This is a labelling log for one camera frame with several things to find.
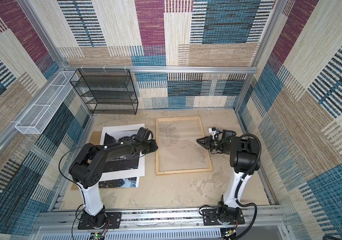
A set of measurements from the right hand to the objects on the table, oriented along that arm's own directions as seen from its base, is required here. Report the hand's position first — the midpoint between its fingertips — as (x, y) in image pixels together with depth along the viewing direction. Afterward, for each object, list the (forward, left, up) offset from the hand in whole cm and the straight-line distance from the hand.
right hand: (197, 141), depth 96 cm
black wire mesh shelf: (+38, +63, +12) cm, 74 cm away
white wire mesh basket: (-1, +79, +29) cm, 85 cm away
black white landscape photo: (-13, +41, -5) cm, 43 cm away
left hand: (-1, +24, -1) cm, 24 cm away
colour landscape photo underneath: (-23, +43, -4) cm, 49 cm away
